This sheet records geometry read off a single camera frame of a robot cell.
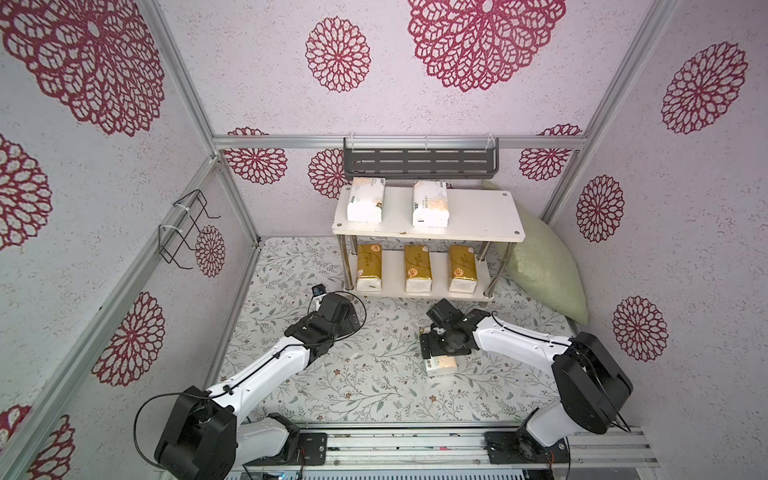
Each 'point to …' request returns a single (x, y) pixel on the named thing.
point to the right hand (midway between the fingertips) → (431, 346)
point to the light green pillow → (541, 265)
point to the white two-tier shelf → (484, 219)
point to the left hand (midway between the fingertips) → (340, 319)
